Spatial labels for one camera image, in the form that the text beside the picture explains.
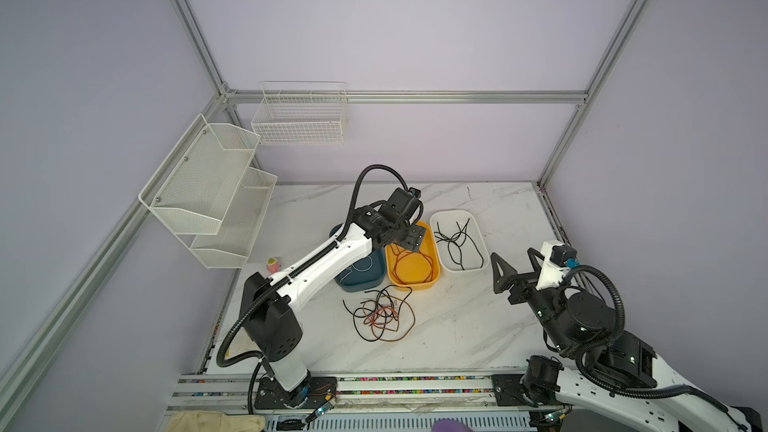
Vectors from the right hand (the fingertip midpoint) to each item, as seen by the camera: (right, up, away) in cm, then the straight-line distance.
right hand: (506, 253), depth 62 cm
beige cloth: (-67, -41, +7) cm, 78 cm away
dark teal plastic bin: (-33, -11, +33) cm, 48 cm away
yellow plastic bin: (-18, -11, +34) cm, 40 cm away
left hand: (-21, +3, +18) cm, 27 cm away
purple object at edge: (-11, -43, +8) cm, 45 cm away
